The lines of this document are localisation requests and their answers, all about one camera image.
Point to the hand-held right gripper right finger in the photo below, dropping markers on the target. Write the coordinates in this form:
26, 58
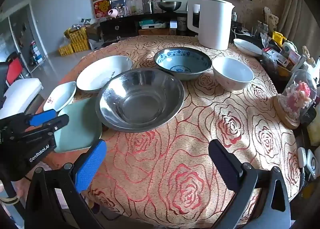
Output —
223, 166

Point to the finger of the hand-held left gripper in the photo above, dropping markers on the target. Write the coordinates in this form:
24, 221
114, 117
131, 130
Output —
56, 124
42, 117

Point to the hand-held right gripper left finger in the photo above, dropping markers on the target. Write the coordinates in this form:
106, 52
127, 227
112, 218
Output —
90, 166

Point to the pale green square plate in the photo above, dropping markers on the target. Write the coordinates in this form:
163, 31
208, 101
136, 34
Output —
77, 124

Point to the small white red-logo dish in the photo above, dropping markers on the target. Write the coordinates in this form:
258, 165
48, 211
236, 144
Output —
58, 97

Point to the large round white plate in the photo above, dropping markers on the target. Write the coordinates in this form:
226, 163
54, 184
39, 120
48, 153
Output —
100, 74

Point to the blue floral patterned bowl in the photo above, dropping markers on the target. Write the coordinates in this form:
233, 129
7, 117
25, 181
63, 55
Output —
140, 99

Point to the blue patterned ceramic bowl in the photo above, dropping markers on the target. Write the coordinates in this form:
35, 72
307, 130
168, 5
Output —
182, 61

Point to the white cushion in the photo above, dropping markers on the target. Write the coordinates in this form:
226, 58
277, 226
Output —
20, 94

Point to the rose printed tablecloth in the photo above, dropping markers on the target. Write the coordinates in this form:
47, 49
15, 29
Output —
190, 129

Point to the red folding chair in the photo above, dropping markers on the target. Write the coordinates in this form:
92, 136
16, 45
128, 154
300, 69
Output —
15, 69

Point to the shelf of boxes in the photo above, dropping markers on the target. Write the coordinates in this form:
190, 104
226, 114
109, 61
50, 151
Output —
36, 52

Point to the yellow plastic crate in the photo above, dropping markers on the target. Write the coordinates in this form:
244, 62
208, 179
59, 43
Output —
80, 46
78, 35
65, 51

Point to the small white plate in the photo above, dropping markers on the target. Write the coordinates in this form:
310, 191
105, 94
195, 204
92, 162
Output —
232, 71

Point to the cardboard box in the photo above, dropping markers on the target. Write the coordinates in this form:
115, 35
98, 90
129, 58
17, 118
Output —
93, 31

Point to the glass dome with pink flowers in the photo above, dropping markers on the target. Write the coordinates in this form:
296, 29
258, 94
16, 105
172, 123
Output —
297, 94

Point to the black low cabinet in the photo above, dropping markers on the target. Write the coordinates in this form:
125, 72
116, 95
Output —
117, 26

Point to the white oval plate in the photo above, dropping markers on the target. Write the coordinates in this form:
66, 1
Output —
247, 46

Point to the red flowered tin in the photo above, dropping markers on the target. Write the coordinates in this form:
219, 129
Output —
102, 7

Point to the wooden box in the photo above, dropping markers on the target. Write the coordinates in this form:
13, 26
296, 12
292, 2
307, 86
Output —
153, 32

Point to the stack of books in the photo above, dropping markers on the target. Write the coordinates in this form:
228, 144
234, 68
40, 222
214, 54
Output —
152, 23

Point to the yellow toy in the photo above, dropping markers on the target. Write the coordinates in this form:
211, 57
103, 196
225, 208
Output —
278, 37

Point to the white electric kettle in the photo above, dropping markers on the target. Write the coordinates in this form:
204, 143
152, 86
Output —
212, 24

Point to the printed mug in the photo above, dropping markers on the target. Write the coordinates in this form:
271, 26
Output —
182, 23

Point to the steel jug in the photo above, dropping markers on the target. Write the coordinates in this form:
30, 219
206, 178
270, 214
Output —
148, 6

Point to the small white box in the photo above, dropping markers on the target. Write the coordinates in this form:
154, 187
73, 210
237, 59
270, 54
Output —
173, 24

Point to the steel bowl on stand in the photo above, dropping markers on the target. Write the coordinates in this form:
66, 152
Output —
169, 5

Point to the small picture frame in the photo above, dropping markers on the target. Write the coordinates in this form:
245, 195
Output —
119, 6

